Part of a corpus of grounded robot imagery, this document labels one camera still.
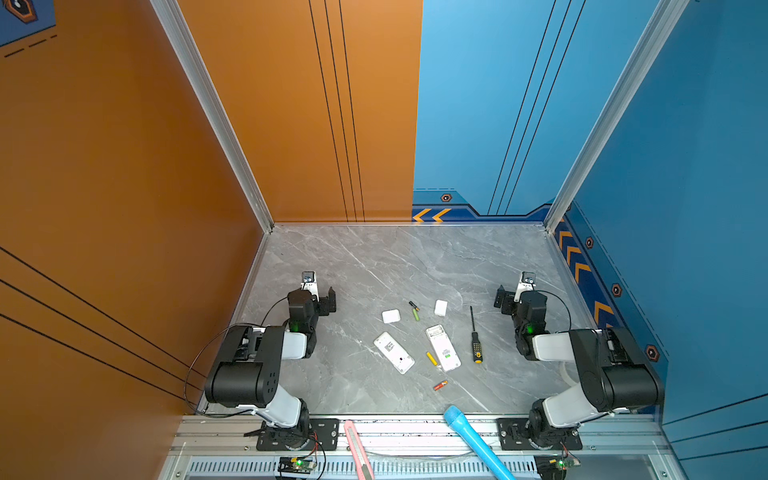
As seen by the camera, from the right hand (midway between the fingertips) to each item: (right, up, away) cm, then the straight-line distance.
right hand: (515, 288), depth 94 cm
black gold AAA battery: (-32, -6, +3) cm, 33 cm away
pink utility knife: (-46, -38, -24) cm, 64 cm away
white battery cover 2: (-23, -7, +3) cm, 24 cm away
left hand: (-63, +1, +1) cm, 63 cm away
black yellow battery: (-14, -17, -9) cm, 24 cm away
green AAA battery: (-31, -9, 0) cm, 32 cm away
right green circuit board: (0, -39, -24) cm, 46 cm away
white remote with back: (-24, -17, -7) cm, 30 cm away
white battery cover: (-39, -9, 0) cm, 40 cm away
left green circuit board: (-62, -39, -23) cm, 77 cm away
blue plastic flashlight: (-23, -30, -21) cm, 43 cm away
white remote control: (-38, -18, -7) cm, 43 cm away
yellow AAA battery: (-28, -19, -7) cm, 34 cm away
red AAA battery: (-26, -25, -13) cm, 38 cm away
